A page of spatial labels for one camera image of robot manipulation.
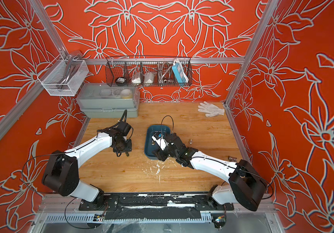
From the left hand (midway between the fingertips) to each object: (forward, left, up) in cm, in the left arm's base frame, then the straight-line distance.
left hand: (128, 148), depth 88 cm
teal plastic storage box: (+6, -12, -5) cm, 15 cm away
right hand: (-4, -16, +8) cm, 18 cm away
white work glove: (+40, -56, -4) cm, 69 cm away
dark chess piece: (-3, +1, -3) cm, 4 cm away
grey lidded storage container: (+32, +20, +10) cm, 39 cm away
